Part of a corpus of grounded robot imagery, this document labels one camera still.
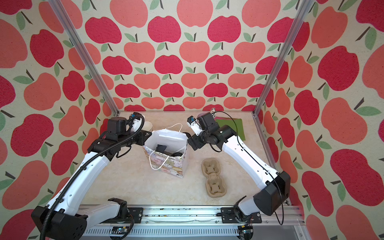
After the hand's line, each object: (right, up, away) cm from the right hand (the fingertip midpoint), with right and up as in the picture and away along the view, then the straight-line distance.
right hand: (199, 136), depth 78 cm
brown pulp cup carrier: (+10, -28, +4) cm, 30 cm away
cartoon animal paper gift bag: (-18, -9, +7) cm, 21 cm away
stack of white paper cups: (-32, +5, +15) cm, 36 cm away
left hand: (-24, +1, -3) cm, 24 cm away
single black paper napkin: (-22, -8, +6) cm, 24 cm away
